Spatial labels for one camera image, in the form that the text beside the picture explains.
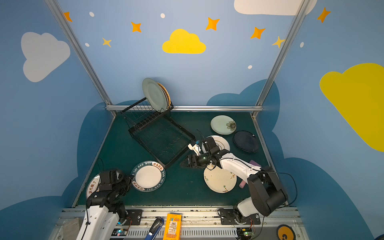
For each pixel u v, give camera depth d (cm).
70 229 68
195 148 79
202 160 73
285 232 71
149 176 88
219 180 86
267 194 43
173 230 67
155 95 90
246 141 107
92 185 84
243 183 84
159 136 107
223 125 116
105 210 55
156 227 68
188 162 72
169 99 88
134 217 74
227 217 74
